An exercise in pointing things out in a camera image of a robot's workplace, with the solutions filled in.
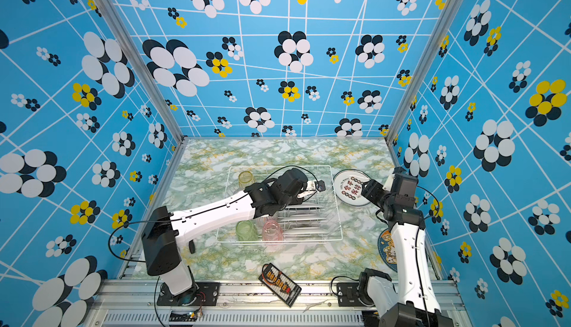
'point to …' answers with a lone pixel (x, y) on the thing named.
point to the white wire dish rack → (317, 218)
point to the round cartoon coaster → (386, 250)
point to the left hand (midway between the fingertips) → (300, 179)
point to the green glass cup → (246, 230)
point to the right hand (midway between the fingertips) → (372, 188)
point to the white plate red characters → (348, 186)
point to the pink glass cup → (272, 231)
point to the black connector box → (279, 284)
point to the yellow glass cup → (245, 178)
